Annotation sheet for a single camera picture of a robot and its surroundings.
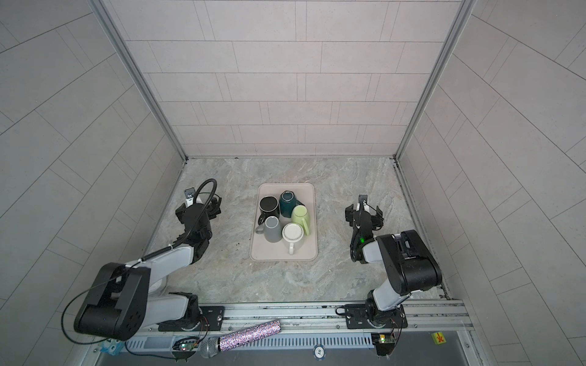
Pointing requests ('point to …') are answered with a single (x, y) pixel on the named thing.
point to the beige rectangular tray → (263, 251)
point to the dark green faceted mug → (288, 202)
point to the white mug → (293, 234)
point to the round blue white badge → (319, 352)
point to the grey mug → (271, 229)
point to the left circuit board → (187, 347)
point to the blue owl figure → (114, 347)
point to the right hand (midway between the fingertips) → (365, 203)
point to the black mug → (268, 207)
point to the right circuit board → (384, 342)
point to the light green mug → (301, 216)
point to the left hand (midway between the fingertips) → (203, 196)
